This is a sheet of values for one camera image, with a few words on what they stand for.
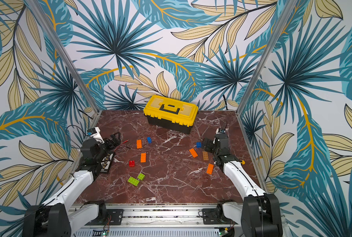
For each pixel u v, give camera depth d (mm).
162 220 733
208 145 779
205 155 950
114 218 736
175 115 960
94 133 712
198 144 994
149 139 1003
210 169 894
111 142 742
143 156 947
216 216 732
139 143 1005
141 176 855
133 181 840
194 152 973
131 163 903
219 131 777
